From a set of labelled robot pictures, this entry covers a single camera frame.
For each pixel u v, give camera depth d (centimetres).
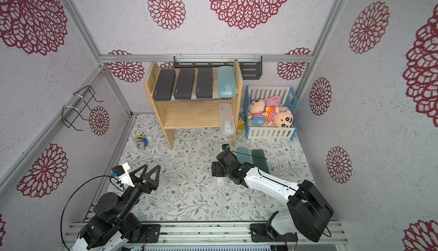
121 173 58
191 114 92
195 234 75
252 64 99
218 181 81
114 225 54
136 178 67
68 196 44
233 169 63
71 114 73
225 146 77
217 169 76
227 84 71
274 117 103
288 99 113
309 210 42
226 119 88
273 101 112
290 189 46
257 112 105
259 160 101
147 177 59
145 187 60
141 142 100
